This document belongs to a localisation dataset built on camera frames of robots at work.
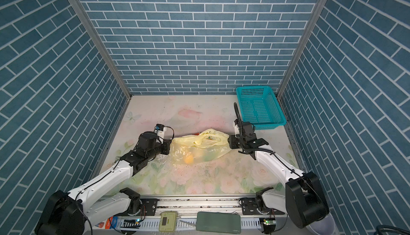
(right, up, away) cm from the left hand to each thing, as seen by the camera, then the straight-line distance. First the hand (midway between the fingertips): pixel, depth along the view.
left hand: (172, 140), depth 85 cm
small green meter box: (+2, -33, -16) cm, 36 cm away
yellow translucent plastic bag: (+15, -4, -2) cm, 15 cm away
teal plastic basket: (+55, +19, +31) cm, 66 cm away
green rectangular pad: (+24, -34, -14) cm, 44 cm away
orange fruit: (+9, -10, -2) cm, 14 cm away
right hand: (+31, +1, +2) cm, 32 cm away
